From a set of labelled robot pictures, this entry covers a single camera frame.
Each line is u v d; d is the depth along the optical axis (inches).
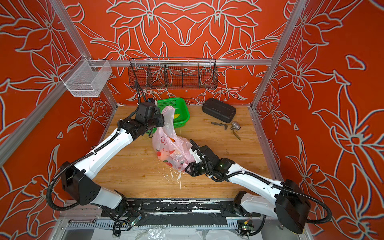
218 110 43.1
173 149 31.2
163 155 32.9
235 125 40.8
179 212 28.7
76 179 15.7
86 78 36.1
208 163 23.5
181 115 42.0
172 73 38.9
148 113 23.3
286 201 15.6
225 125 42.0
